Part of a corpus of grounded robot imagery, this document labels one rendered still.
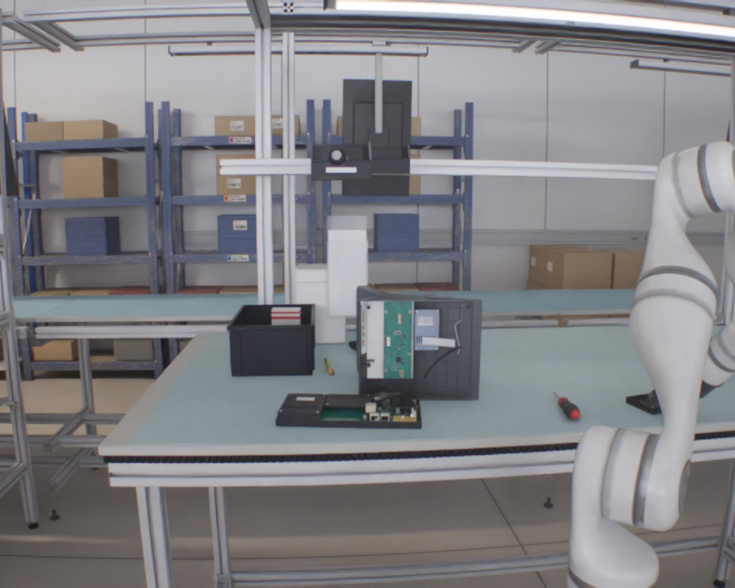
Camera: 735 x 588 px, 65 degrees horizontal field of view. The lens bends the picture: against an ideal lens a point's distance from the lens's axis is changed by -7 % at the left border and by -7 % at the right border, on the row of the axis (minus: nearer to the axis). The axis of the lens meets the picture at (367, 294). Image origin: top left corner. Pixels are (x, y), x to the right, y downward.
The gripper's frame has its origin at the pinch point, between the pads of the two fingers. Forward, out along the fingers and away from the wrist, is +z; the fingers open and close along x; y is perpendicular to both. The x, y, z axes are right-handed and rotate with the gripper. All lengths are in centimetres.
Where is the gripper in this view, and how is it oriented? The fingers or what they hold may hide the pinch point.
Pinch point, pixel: (643, 403)
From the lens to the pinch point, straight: 133.3
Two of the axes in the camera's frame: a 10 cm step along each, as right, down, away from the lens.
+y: 2.6, 8.0, -5.5
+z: -2.6, 6.0, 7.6
